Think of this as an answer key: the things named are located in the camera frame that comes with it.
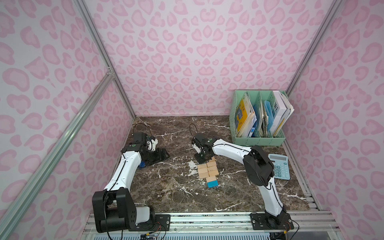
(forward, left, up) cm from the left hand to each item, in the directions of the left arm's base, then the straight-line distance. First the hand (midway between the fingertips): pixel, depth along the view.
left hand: (163, 155), depth 84 cm
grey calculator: (-2, -70, -10) cm, 70 cm away
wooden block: (0, -27, -11) cm, 29 cm away
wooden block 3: (-6, -28, -10) cm, 31 cm away
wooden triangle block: (+2, -29, -9) cm, 30 cm away
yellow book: (+27, -49, +7) cm, 56 cm away
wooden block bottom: (-9, -27, -12) cm, 31 cm away
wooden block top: (-2, -22, -10) cm, 24 cm away
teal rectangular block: (-12, -28, -12) cm, 32 cm away
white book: (+23, -69, +13) cm, 74 cm away
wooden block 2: (-4, -22, -11) cm, 25 cm away
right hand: (+3, -20, -11) cm, 23 cm away
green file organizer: (+17, -53, +12) cm, 57 cm away
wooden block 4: (-7, -23, -11) cm, 26 cm away
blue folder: (+18, -62, +11) cm, 65 cm away
